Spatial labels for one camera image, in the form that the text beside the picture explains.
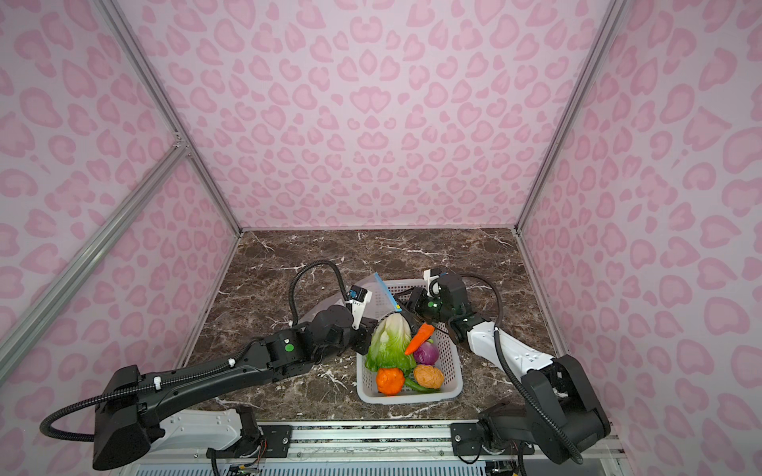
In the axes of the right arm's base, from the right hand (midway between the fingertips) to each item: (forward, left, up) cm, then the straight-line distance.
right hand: (398, 298), depth 81 cm
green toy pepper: (-18, -5, -14) cm, 24 cm away
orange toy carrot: (-7, -6, -9) cm, 13 cm away
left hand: (-8, +4, +4) cm, 10 cm away
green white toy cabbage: (-10, +2, -7) cm, 12 cm away
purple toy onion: (-12, -8, -10) cm, 17 cm away
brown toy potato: (-17, -8, -11) cm, 22 cm away
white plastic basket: (-19, -14, -11) cm, 26 cm away
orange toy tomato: (-19, +2, -10) cm, 21 cm away
